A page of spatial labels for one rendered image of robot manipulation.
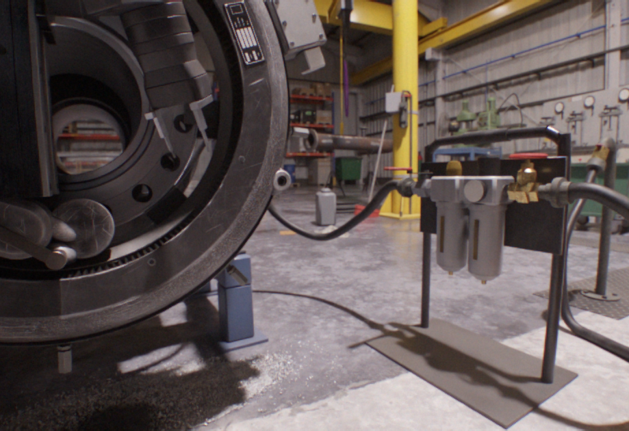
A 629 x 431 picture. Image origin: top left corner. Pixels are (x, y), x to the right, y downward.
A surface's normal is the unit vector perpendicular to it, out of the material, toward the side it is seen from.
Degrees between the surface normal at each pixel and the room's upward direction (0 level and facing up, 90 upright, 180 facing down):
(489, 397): 0
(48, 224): 83
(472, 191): 90
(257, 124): 90
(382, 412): 0
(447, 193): 90
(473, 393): 0
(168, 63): 122
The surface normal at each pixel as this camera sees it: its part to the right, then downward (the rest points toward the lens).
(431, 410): -0.02, -0.99
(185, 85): -0.11, 0.50
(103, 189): 0.51, 0.09
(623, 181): -0.83, 0.07
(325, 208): 0.12, 0.11
